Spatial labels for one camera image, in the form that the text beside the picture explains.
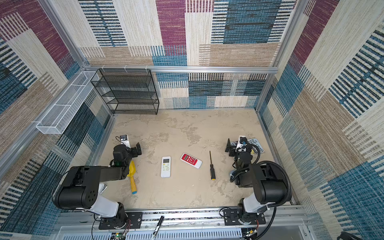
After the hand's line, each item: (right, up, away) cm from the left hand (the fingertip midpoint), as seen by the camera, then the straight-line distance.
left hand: (130, 142), depth 93 cm
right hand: (+64, +1, -3) cm, 65 cm away
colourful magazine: (+78, -1, +6) cm, 79 cm away
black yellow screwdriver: (+50, -15, -4) cm, 52 cm away
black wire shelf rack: (-9, +35, +17) cm, 40 cm away
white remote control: (+22, -14, -4) cm, 27 cm away
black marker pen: (+21, -40, -24) cm, 51 cm away
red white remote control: (+37, -11, -2) cm, 39 cm away
